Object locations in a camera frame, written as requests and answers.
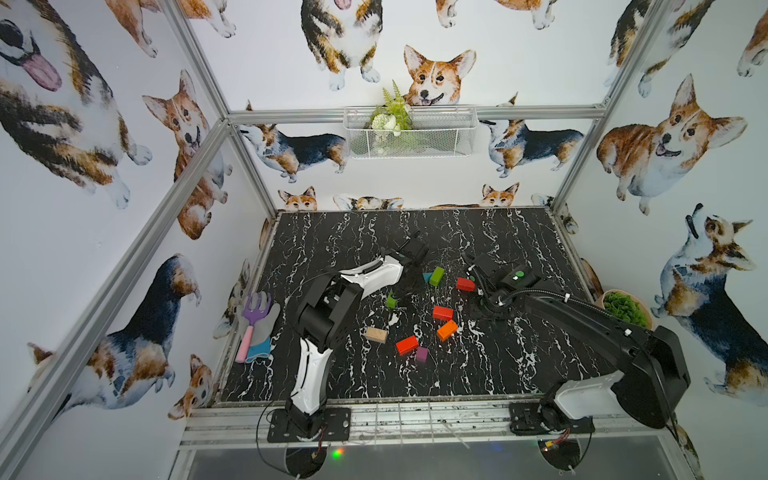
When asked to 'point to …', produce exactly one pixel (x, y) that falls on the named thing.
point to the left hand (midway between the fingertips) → (423, 285)
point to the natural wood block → (376, 334)
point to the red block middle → (442, 313)
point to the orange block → (447, 330)
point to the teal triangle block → (426, 276)
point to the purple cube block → (422, 353)
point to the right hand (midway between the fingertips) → (471, 311)
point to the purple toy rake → (252, 316)
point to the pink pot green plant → (626, 307)
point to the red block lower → (407, 345)
